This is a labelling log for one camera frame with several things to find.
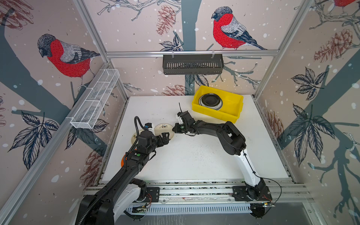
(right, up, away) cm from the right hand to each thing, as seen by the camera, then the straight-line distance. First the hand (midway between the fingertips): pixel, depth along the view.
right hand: (172, 131), depth 100 cm
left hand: (-4, +1, -18) cm, 18 cm away
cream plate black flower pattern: (-7, +2, +1) cm, 7 cm away
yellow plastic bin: (+46, +16, +10) cm, 50 cm away
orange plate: (-18, -6, -41) cm, 45 cm away
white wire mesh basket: (-43, +12, -31) cm, 54 cm away
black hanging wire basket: (+15, +50, +4) cm, 53 cm away
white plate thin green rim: (+35, +17, +7) cm, 39 cm away
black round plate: (+31, +24, +14) cm, 42 cm away
